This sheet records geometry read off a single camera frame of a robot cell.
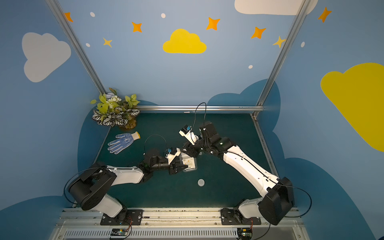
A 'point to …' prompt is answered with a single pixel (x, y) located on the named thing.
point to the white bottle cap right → (201, 182)
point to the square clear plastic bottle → (191, 162)
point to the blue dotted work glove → (122, 142)
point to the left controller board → (119, 232)
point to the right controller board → (244, 233)
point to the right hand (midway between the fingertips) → (186, 144)
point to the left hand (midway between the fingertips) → (187, 160)
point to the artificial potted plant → (111, 111)
